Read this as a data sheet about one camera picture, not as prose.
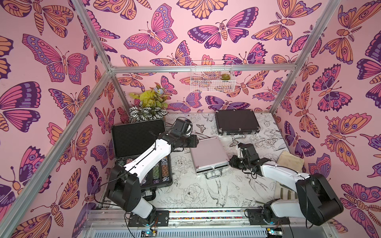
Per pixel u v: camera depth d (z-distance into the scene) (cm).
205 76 100
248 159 69
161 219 73
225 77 92
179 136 64
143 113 90
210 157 92
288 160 94
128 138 92
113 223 73
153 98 104
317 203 42
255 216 73
